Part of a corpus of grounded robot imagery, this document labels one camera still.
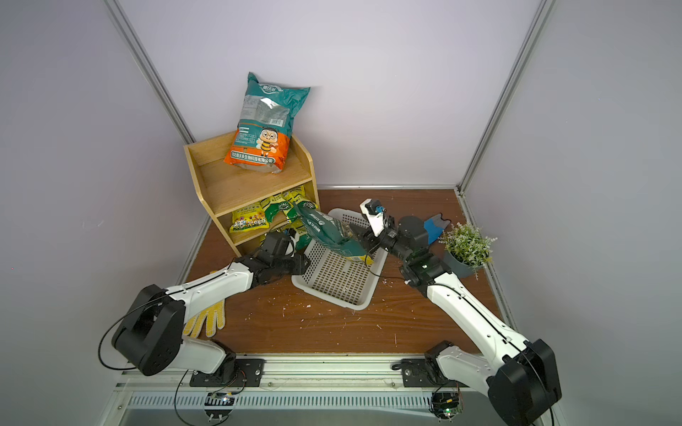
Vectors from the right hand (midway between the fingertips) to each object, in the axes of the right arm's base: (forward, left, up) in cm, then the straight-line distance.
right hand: (361, 213), depth 72 cm
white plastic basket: (-5, +6, -31) cm, 32 cm away
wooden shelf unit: (+9, +42, +1) cm, 43 cm away
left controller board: (-42, +39, -34) cm, 67 cm away
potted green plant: (-2, -33, -14) cm, 36 cm away
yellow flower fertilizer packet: (+6, +37, -10) cm, 39 cm away
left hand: (-2, +18, -23) cm, 29 cm away
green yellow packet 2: (+15, +22, -10) cm, 29 cm away
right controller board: (-40, -23, -32) cm, 56 cm away
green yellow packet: (+11, +30, -9) cm, 33 cm away
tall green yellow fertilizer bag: (-4, +8, -4) cm, 10 cm away
